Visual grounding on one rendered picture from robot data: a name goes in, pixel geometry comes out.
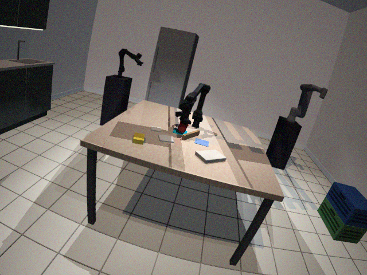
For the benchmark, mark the brown wooden bar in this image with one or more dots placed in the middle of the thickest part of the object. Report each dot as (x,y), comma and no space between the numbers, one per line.
(190,134)

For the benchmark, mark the small yellow cube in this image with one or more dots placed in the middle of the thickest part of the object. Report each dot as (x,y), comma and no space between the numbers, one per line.
(138,138)

